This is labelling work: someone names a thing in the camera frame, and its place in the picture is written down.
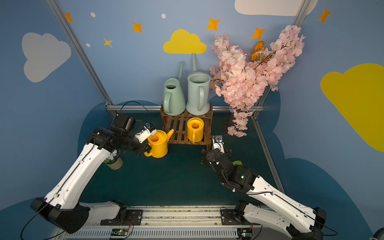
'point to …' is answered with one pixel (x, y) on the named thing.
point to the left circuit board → (119, 232)
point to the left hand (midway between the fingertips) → (147, 143)
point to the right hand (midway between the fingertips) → (213, 148)
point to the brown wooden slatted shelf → (179, 124)
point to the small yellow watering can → (195, 126)
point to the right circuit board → (244, 233)
